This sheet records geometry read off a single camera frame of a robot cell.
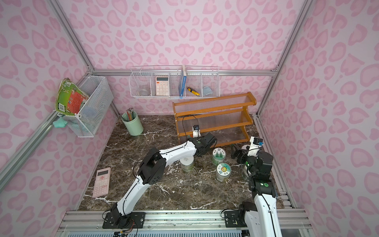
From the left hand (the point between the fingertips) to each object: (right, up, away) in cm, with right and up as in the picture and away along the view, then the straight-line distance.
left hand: (196, 136), depth 98 cm
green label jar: (+13, -11, -10) cm, 20 cm away
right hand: (+22, -3, -22) cm, 31 cm away
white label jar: (+27, -19, -16) cm, 37 cm away
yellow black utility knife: (-2, +29, -3) cm, 30 cm away
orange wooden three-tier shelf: (+21, +13, +2) cm, 25 cm away
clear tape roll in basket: (-34, +29, -2) cm, 45 cm away
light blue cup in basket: (+8, +31, +3) cm, 32 cm away
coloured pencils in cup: (-45, +15, +1) cm, 47 cm away
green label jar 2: (-5, -15, -14) cm, 21 cm away
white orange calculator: (-21, +32, -5) cm, 39 cm away
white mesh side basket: (-54, +8, -26) cm, 61 cm away
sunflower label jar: (+15, -18, -18) cm, 29 cm away
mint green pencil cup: (-44, +6, +6) cm, 44 cm away
